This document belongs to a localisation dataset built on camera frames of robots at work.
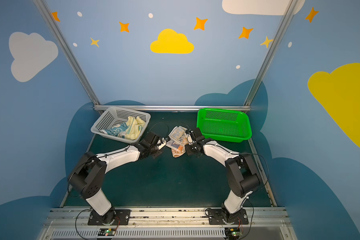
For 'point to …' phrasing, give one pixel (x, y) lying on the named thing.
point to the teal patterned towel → (120, 130)
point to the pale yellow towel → (134, 125)
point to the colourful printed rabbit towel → (178, 141)
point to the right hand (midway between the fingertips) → (190, 147)
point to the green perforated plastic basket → (227, 125)
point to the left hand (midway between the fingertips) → (159, 145)
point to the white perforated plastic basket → (112, 117)
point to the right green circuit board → (235, 232)
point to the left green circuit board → (106, 232)
